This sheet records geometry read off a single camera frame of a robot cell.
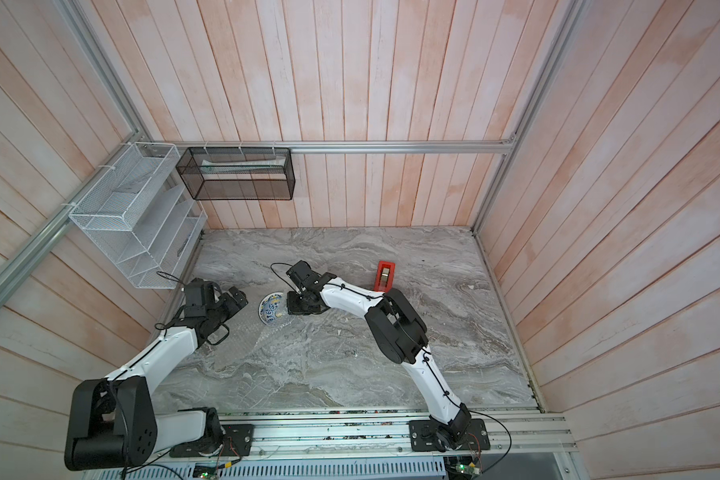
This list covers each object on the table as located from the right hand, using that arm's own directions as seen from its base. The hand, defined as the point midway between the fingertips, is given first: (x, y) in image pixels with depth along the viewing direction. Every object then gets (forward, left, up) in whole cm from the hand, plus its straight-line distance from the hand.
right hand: (291, 310), depth 95 cm
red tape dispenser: (+11, -31, +4) cm, 33 cm away
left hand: (-1, +16, +6) cm, 17 cm away
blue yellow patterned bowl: (0, +6, 0) cm, 6 cm away
